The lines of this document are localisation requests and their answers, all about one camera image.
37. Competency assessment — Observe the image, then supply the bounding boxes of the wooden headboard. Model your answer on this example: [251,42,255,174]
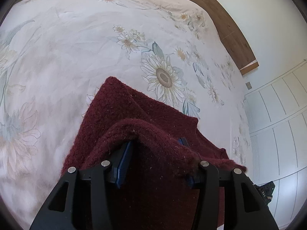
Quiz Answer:
[147,0,260,76]

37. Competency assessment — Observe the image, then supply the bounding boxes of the white wardrobe doors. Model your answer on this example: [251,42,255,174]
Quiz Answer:
[243,60,307,230]

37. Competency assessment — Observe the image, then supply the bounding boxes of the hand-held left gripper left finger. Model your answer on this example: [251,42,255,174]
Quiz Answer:
[30,141,134,230]

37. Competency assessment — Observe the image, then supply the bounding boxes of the floral white blanket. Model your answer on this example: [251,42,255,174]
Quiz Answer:
[0,0,252,226]

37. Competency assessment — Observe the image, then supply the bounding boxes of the maroon knit sweater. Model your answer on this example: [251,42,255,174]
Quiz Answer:
[61,76,247,230]

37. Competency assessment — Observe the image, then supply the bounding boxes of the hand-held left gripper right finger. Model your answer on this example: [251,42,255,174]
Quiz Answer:
[178,137,280,230]

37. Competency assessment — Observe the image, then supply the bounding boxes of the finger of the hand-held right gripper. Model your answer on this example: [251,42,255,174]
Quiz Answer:
[255,181,275,205]

